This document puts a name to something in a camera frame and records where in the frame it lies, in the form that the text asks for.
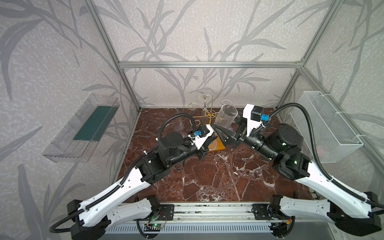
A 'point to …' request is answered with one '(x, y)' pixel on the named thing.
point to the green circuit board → (158, 225)
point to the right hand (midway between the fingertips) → (221, 111)
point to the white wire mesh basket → (336, 141)
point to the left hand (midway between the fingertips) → (217, 132)
